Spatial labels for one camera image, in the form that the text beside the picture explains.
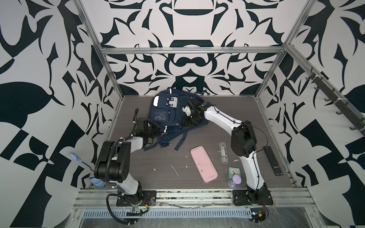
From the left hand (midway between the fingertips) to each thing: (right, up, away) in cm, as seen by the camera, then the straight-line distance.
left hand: (160, 122), depth 95 cm
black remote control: (+69, -26, -12) cm, 74 cm away
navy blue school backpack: (+2, +9, +13) cm, 16 cm away
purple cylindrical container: (+41, -27, -22) cm, 54 cm away
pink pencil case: (+28, -26, -13) cm, 40 cm away
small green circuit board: (+51, -44, -24) cm, 72 cm away
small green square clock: (+43, -27, -14) cm, 52 cm away
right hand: (+14, -1, -1) cm, 14 cm away
